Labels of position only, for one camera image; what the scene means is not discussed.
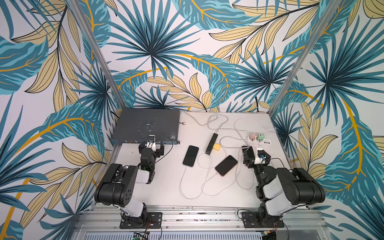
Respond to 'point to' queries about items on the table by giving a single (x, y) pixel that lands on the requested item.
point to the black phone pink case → (226, 165)
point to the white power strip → (265, 141)
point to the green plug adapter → (260, 137)
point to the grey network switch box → (133, 126)
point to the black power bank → (211, 143)
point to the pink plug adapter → (253, 136)
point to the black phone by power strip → (248, 154)
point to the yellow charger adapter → (216, 146)
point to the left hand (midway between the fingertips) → (152, 142)
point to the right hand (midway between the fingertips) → (246, 150)
